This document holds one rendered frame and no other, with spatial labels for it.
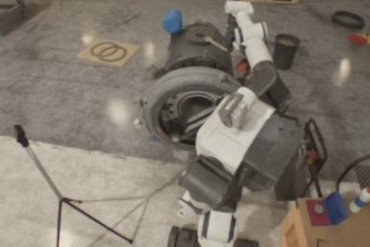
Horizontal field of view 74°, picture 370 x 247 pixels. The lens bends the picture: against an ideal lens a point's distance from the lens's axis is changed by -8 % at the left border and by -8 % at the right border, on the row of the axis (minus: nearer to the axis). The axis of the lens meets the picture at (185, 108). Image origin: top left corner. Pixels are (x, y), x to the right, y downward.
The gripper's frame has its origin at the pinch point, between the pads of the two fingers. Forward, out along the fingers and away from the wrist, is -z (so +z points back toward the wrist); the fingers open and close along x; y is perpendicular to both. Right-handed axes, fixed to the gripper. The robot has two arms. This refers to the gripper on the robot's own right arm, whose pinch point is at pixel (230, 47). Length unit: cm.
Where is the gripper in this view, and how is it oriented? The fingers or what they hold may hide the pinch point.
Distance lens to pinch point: 151.6
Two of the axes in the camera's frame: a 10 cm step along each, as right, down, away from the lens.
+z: 0.8, -7.3, -6.8
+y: -6.7, -5.5, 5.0
